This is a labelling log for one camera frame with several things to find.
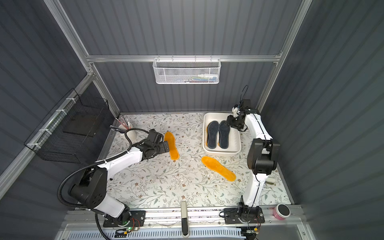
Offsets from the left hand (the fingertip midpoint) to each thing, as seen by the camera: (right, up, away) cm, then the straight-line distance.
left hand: (163, 148), depth 91 cm
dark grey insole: (+33, +12, +18) cm, 39 cm away
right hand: (+43, +15, +4) cm, 45 cm away
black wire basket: (-44, +10, -18) cm, 48 cm away
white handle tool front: (+15, -32, -22) cm, 41 cm away
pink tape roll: (+61, -28, -20) cm, 70 cm away
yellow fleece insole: (+5, -4, +10) cm, 12 cm away
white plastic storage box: (+49, +6, +16) cm, 52 cm away
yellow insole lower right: (+32, -11, +1) cm, 34 cm away
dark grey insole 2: (+40, +10, +15) cm, 44 cm away
